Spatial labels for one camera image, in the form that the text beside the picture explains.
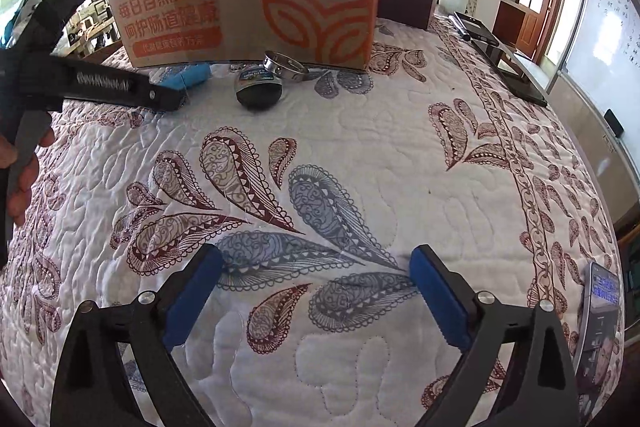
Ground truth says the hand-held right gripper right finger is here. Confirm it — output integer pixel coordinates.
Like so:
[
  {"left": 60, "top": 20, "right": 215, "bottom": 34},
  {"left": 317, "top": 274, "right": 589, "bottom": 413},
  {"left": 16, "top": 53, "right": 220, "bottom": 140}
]
[{"left": 409, "top": 244, "right": 588, "bottom": 427}]

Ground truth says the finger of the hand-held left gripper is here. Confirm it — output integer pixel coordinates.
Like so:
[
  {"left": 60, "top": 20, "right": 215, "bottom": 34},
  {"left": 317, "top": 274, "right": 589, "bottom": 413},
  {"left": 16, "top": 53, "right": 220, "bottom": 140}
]
[{"left": 137, "top": 79, "right": 186, "bottom": 112}]

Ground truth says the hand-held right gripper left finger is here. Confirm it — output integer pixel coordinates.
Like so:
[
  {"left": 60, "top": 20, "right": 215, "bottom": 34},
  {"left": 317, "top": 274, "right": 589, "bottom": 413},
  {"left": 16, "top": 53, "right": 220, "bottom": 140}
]
[{"left": 50, "top": 243, "right": 226, "bottom": 427}]

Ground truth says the person's left hand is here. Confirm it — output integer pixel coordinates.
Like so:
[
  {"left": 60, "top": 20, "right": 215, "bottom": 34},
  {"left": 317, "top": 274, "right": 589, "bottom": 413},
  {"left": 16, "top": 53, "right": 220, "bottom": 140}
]
[{"left": 0, "top": 127, "right": 56, "bottom": 228}]

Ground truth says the cluttered wooden shelf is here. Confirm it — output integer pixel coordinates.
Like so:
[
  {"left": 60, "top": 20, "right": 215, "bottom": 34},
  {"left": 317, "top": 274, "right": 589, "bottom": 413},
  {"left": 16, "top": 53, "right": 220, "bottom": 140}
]
[{"left": 65, "top": 2, "right": 123, "bottom": 58}]

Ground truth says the black round tin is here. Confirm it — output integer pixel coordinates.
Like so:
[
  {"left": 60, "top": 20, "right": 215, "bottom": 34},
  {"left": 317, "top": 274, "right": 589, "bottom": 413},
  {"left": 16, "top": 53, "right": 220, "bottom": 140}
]
[{"left": 235, "top": 69, "right": 286, "bottom": 112}]

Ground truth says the smartphone with lit screen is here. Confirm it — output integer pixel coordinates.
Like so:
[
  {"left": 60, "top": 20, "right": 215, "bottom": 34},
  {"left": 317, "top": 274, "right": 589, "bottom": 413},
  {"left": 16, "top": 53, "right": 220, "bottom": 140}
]
[{"left": 572, "top": 259, "right": 626, "bottom": 388}]

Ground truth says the black tablet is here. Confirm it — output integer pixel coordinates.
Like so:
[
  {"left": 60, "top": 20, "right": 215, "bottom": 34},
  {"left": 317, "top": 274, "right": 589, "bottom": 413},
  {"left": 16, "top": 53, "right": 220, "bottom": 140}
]
[{"left": 470, "top": 39, "right": 550, "bottom": 108}]

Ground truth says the black whiteboard eraser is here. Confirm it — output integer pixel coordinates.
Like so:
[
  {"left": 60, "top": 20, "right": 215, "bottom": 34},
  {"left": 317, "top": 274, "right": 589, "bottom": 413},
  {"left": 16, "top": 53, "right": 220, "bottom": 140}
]
[{"left": 604, "top": 109, "right": 625, "bottom": 138}]

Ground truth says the black phone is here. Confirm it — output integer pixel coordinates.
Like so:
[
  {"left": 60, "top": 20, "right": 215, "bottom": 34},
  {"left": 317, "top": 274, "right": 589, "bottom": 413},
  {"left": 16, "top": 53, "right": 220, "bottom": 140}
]
[{"left": 447, "top": 12, "right": 501, "bottom": 48}]

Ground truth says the whiteboard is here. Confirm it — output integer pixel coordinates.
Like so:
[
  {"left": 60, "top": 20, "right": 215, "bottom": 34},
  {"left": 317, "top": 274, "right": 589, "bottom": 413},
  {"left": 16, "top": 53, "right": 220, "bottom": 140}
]
[{"left": 545, "top": 0, "right": 640, "bottom": 218}]

